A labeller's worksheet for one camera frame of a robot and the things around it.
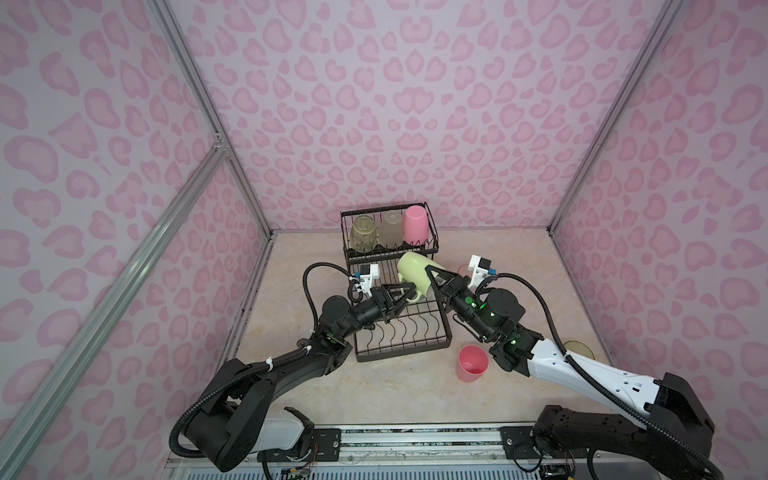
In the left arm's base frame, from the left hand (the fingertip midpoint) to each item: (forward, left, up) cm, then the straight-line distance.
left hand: (417, 289), depth 68 cm
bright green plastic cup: (+20, +14, -2) cm, 24 cm away
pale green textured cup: (+23, +6, -4) cm, 24 cm away
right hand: (+3, -1, +5) cm, 6 cm away
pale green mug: (+6, +1, -1) cm, 6 cm away
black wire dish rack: (+6, -3, -28) cm, 29 cm away
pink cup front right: (-7, -16, -28) cm, 33 cm away
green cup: (-6, -45, -22) cm, 50 cm away
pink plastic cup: (+23, -1, -2) cm, 23 cm away
